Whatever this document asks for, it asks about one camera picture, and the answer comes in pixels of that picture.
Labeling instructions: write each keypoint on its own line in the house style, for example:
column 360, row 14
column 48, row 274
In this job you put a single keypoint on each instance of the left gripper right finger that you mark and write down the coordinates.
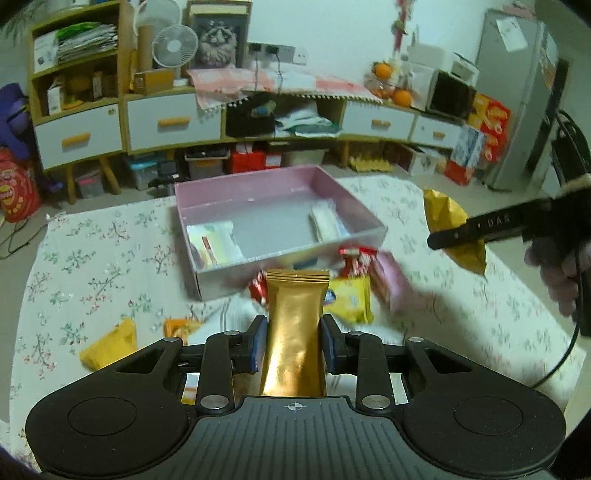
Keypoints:
column 362, row 355

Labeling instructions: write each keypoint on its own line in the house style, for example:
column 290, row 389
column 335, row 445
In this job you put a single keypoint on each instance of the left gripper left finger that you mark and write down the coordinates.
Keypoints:
column 224, row 355

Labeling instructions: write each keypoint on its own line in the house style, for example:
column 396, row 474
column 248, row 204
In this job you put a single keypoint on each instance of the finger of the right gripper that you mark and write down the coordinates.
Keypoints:
column 470, row 232

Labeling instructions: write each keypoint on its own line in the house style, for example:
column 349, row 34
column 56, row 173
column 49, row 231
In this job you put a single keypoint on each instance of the large yellow snack bag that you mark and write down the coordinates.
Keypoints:
column 442, row 213

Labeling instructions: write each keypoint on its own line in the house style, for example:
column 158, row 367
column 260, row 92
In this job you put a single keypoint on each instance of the orange chip packet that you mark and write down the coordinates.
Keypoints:
column 181, row 328

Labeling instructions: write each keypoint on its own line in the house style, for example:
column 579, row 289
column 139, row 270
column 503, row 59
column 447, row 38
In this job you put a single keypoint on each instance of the yellow cracker bag blue logo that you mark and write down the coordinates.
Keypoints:
column 349, row 300

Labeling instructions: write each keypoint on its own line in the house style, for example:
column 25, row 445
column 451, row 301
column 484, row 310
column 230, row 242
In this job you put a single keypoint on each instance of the gold foil snack pouch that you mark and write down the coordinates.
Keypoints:
column 293, row 365

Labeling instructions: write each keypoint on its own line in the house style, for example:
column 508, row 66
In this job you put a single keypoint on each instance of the red snack packet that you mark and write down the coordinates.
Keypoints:
column 258, row 288
column 357, row 260

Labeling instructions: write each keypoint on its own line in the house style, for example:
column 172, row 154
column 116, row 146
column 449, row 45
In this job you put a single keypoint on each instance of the pink snack packet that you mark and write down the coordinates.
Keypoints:
column 390, row 282

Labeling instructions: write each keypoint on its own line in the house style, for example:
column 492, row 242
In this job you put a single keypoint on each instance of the small yellow snack bag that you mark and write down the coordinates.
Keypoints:
column 118, row 343

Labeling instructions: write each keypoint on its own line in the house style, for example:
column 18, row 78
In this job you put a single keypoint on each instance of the right hand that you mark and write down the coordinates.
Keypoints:
column 560, row 281

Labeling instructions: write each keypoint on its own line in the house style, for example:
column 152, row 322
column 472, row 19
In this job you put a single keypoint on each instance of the white wafer packet in box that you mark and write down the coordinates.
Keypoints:
column 212, row 245

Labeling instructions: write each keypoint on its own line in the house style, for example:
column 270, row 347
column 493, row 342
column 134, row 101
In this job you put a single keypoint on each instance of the floral tablecloth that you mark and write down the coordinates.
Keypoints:
column 96, row 270

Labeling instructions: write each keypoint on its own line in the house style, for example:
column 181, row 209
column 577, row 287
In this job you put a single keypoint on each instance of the microwave oven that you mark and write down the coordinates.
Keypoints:
column 443, row 82

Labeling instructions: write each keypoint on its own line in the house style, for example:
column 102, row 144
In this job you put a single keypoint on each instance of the pink cardboard box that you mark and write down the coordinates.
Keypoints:
column 271, row 213

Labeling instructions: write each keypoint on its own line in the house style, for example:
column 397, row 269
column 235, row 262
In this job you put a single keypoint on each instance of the silver refrigerator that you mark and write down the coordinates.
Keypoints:
column 518, row 60

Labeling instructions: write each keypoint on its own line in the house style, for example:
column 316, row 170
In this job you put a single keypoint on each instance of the fruit bowl with oranges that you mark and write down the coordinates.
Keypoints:
column 390, row 82

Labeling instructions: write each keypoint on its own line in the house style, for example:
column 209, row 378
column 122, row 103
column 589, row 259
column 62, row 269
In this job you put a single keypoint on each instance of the red storage box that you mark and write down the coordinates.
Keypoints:
column 250, row 161

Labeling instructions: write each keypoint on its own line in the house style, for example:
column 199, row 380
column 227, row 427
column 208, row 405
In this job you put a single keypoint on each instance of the clear plastic storage bin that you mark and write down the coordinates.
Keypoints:
column 205, row 165

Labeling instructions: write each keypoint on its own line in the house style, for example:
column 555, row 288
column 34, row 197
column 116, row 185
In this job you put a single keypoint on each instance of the long white drawer cabinet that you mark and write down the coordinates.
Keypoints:
column 174, row 119

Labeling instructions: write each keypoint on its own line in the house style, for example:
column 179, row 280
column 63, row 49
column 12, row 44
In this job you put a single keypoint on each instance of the red printed bag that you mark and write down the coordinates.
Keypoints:
column 18, row 191

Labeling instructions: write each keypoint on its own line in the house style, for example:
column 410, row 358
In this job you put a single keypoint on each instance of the pink cabinet cloth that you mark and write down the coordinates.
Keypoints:
column 220, row 88

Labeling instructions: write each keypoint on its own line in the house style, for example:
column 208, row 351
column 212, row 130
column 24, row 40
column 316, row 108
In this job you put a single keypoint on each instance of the small white desk fan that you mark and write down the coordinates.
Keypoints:
column 173, row 47

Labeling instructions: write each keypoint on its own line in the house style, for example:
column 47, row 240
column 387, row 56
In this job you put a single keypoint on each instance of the purple plush toy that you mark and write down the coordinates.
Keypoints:
column 16, row 126

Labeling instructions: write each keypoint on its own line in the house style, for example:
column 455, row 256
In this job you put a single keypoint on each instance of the wooden shelf cabinet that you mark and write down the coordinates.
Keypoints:
column 77, row 74

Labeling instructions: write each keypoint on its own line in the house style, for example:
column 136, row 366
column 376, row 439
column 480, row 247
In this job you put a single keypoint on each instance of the framed cat picture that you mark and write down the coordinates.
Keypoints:
column 221, row 28

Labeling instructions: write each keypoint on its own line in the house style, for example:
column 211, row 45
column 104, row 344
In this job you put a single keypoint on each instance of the large white fan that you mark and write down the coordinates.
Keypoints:
column 159, row 14

